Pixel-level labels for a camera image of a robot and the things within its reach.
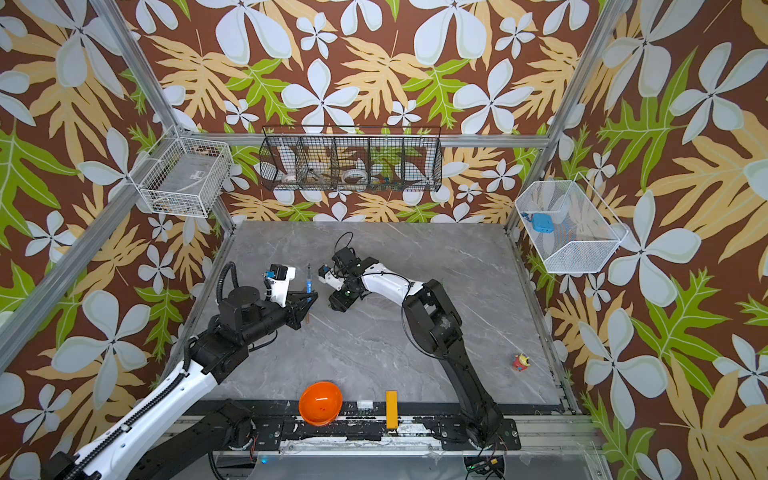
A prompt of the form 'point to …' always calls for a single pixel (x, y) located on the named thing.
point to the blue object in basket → (541, 222)
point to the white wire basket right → (585, 232)
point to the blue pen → (309, 286)
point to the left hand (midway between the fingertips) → (313, 291)
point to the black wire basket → (351, 158)
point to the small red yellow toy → (521, 362)
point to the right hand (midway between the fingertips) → (336, 300)
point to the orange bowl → (320, 403)
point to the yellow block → (392, 409)
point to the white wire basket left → (184, 177)
